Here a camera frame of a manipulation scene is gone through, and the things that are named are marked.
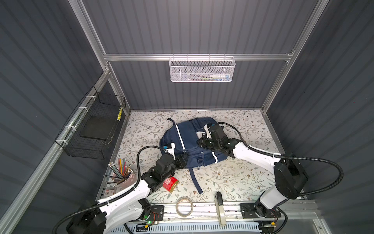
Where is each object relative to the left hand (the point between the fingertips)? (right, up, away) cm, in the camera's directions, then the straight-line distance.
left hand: (188, 157), depth 78 cm
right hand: (+5, +8, +6) cm, 11 cm away
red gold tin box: (-10, -16, +5) cm, 20 cm away
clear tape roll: (-2, -26, -1) cm, 26 cm away
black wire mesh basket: (-51, +19, +1) cm, 55 cm away
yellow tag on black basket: (-40, +24, +6) cm, 47 cm away
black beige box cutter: (+16, -24, -6) cm, 29 cm away
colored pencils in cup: (-36, -11, +1) cm, 38 cm away
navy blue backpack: (-2, +11, +13) cm, 17 cm away
